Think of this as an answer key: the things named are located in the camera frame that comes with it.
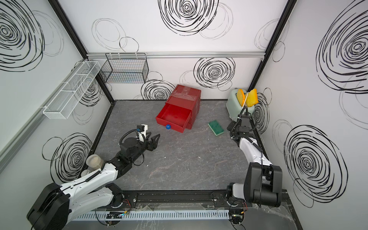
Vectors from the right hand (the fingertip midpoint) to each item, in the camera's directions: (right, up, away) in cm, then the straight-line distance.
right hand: (235, 124), depth 88 cm
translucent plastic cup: (-81, -20, -11) cm, 84 cm away
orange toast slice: (+6, +18, +6) cm, 20 cm away
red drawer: (-38, +4, +2) cm, 39 cm away
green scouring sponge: (-9, -4, +14) cm, 17 cm away
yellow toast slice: (+13, +17, +6) cm, 23 cm away
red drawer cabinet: (-31, +17, +6) cm, 36 cm away
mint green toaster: (+2, +11, +8) cm, 14 cm away
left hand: (-49, -5, -7) cm, 49 cm away
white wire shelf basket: (-92, +12, -15) cm, 94 cm away
